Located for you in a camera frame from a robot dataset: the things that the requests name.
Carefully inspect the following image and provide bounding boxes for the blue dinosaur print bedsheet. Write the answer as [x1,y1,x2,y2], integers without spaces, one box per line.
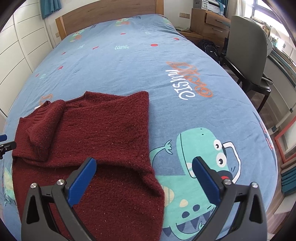
[1,14,278,240]

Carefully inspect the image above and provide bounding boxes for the white boxes on nightstand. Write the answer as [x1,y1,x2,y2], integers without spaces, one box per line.
[193,0,225,15]

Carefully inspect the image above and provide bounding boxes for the wooden nightstand with drawers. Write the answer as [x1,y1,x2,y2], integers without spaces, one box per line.
[178,8,230,49]

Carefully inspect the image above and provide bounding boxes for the red framed board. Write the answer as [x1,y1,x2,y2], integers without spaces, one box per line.
[274,127,295,163]

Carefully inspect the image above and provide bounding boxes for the black bag on floor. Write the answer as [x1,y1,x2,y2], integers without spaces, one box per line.
[197,40,220,64]

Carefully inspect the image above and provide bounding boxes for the teal curtain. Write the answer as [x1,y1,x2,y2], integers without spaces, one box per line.
[40,0,62,19]

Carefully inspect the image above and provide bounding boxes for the stacked teal books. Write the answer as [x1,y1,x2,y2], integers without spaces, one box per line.
[281,164,296,196]

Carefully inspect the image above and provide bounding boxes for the grey black chair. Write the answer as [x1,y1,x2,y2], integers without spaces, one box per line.
[221,15,273,112]

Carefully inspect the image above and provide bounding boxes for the white wardrobe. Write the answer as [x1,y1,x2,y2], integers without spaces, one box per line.
[1,1,53,116]

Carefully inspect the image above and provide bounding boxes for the dark red knit sweater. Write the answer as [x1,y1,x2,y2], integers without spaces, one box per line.
[12,91,164,240]

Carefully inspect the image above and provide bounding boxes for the wooden headboard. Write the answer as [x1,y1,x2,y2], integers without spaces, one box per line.
[56,0,164,40]

